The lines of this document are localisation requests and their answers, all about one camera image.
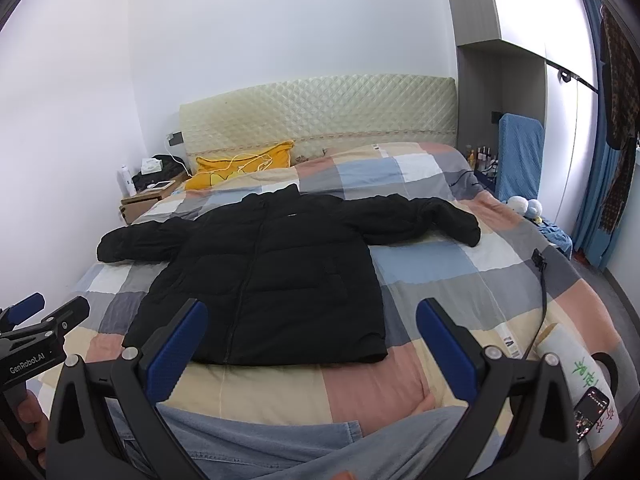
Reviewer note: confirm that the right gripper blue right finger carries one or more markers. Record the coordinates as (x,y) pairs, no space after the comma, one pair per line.
(460,358)

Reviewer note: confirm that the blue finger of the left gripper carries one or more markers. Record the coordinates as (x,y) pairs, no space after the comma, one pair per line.
(60,322)
(22,311)

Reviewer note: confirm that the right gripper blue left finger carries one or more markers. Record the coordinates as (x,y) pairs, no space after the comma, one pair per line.
(156,367)

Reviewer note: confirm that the black puffer jacket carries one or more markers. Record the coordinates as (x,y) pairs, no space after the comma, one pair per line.
(287,277)

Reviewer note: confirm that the person's left hand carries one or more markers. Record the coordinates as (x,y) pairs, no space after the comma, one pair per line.
(31,413)

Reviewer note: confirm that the plaid patchwork bed quilt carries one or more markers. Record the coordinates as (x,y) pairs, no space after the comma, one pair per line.
(501,290)

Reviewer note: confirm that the person's grey jeans legs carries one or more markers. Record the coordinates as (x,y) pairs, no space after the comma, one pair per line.
(227,449)

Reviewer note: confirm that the white printed bag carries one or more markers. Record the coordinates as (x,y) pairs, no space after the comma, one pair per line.
(582,372)

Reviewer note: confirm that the black smartphone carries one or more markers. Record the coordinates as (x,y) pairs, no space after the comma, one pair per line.
(588,410)

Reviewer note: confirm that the wooden nightstand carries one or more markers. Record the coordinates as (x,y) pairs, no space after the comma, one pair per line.
(133,207)

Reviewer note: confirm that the white bottle on nightstand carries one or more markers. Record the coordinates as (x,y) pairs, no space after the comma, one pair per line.
(126,178)

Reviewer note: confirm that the white plush toy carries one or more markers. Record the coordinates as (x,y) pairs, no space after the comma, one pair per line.
(529,209)

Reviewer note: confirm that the blue curtain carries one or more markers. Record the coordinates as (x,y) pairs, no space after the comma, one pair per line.
(591,242)

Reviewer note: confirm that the black bag on nightstand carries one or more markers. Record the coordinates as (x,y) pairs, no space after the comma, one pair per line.
(172,167)

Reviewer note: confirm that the tissue box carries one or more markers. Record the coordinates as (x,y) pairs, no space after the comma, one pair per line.
(151,165)

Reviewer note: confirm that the bottles on side table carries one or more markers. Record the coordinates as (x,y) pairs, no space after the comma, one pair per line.
(483,162)

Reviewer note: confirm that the blue towel covered chair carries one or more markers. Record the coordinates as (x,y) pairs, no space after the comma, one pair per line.
(521,146)

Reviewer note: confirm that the yellow pillow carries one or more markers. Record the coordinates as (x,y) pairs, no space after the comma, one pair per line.
(212,171)

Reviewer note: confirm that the cream quilted headboard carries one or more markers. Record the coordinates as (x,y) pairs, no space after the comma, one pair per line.
(321,114)

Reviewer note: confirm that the black curtain rod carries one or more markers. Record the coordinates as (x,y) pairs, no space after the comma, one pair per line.
(587,77)

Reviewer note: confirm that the brown patterned hanging garment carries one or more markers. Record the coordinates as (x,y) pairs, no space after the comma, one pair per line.
(620,73)

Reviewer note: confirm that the wall socket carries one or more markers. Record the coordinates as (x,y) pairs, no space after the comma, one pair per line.
(175,138)

